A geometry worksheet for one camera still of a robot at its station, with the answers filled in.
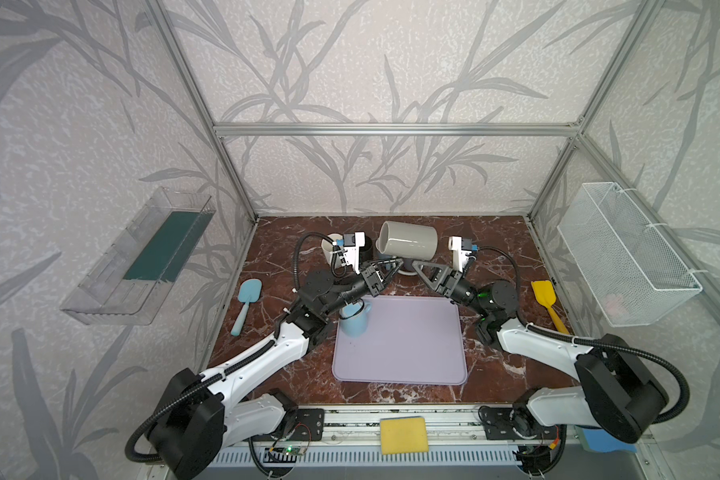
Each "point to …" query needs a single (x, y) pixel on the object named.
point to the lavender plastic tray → (408, 340)
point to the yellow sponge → (403, 435)
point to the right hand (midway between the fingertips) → (415, 260)
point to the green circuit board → (289, 450)
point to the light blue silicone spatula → (249, 291)
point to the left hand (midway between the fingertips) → (406, 258)
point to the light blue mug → (353, 317)
